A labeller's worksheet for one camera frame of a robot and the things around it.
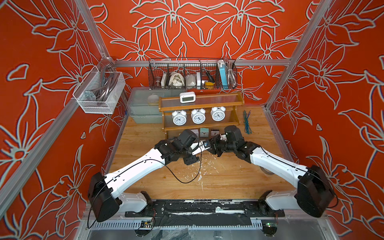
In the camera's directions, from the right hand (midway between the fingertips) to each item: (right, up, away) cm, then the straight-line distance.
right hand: (198, 144), depth 75 cm
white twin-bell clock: (+1, +15, +11) cm, 18 cm away
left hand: (-1, -2, +1) cm, 3 cm away
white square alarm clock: (-1, +5, +20) cm, 21 cm away
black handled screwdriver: (+7, +43, +20) cm, 48 cm away
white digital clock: (-6, +25, +6) cm, 26 cm away
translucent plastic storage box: (-35, +24, +22) cm, 48 cm away
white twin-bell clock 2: (+12, +16, +13) cm, 24 cm away
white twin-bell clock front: (-11, +14, +11) cm, 21 cm away
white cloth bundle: (-13, +37, +15) cm, 42 cm away
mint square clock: (+5, +4, +23) cm, 24 cm away
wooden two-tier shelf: (-5, +17, +10) cm, 21 cm away
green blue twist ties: (+37, +5, +30) cm, 48 cm away
